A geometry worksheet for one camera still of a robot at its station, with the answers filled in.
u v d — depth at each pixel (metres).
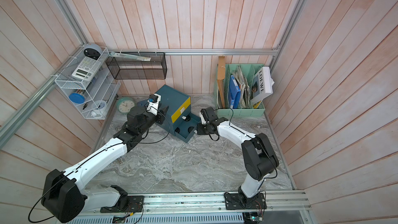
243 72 0.99
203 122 0.82
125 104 1.04
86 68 0.78
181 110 0.86
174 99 0.88
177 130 0.95
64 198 0.40
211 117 0.73
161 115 0.68
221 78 0.84
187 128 0.98
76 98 0.76
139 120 0.59
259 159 0.47
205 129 0.78
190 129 0.99
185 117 0.93
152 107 0.64
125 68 1.05
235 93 0.95
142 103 1.14
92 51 0.80
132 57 0.90
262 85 0.90
